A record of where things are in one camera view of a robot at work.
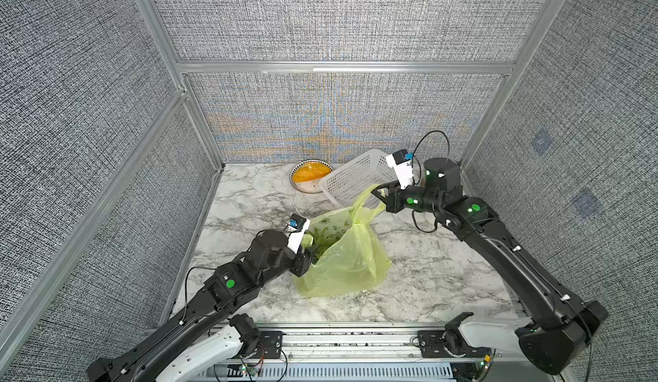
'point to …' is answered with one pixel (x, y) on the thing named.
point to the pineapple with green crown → (322, 240)
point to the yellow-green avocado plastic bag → (360, 261)
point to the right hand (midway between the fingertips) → (374, 183)
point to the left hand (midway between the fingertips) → (315, 242)
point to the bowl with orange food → (306, 175)
